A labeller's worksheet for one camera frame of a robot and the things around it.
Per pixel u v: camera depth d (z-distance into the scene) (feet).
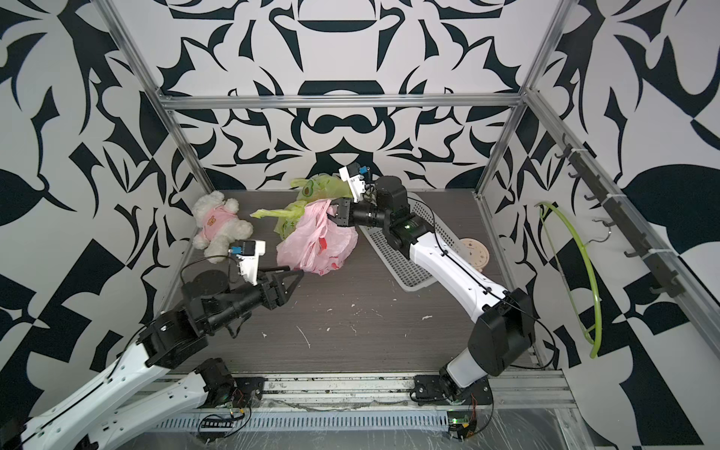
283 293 1.88
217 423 2.39
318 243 2.28
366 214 2.04
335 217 2.16
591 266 2.07
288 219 2.86
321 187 3.28
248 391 2.44
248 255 1.84
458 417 2.34
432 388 2.45
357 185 2.13
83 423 1.38
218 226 3.22
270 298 1.82
